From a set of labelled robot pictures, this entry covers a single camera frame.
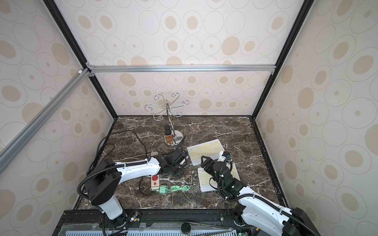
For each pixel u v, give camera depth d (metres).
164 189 0.81
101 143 1.06
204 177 0.87
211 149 1.00
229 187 0.62
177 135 1.05
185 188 0.83
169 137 0.96
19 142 0.54
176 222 0.73
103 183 0.45
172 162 0.68
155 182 0.83
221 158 0.74
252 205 0.52
